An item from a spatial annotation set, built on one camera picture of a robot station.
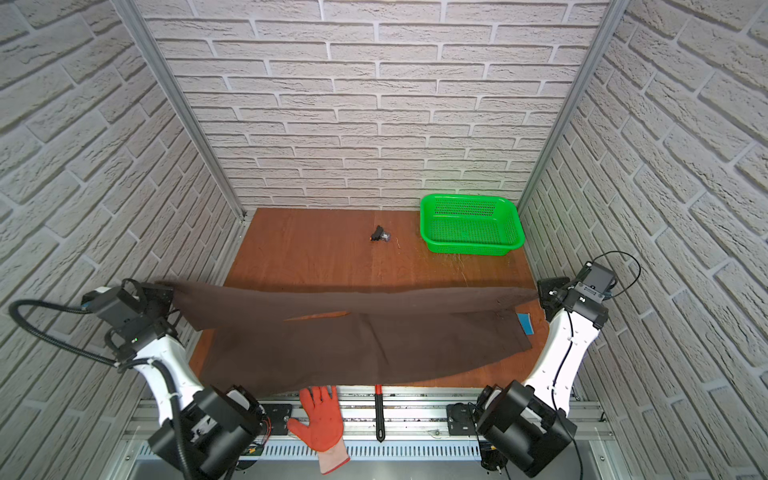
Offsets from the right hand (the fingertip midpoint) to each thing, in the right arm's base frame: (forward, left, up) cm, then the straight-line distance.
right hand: (545, 284), depth 76 cm
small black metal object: (+37, +42, -19) cm, 59 cm away
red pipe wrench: (-23, +46, -19) cm, 54 cm away
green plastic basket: (+41, +5, -20) cm, 46 cm away
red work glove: (-25, +59, -20) cm, 68 cm away
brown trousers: (+1, +83, -20) cm, 85 cm away
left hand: (+7, +98, +5) cm, 99 cm away
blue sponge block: (-3, -1, -19) cm, 19 cm away
